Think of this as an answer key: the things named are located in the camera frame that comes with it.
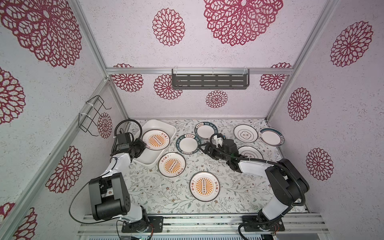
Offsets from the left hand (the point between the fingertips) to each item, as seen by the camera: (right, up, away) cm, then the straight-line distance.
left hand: (147, 145), depth 91 cm
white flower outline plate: (+67, -5, +9) cm, 68 cm away
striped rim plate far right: (+87, +5, +19) cm, 89 cm away
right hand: (+33, -1, -4) cm, 33 cm away
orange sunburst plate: (+15, -13, +4) cm, 20 cm away
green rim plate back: (+37, +9, +23) cm, 45 cm away
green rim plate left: (+25, 0, +12) cm, 28 cm away
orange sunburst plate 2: (+35, -23, -5) cm, 42 cm away
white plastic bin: (+3, -8, 0) cm, 8 cm away
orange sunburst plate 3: (+4, +3, +5) cm, 7 cm away
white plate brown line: (+68, +7, +21) cm, 71 cm away
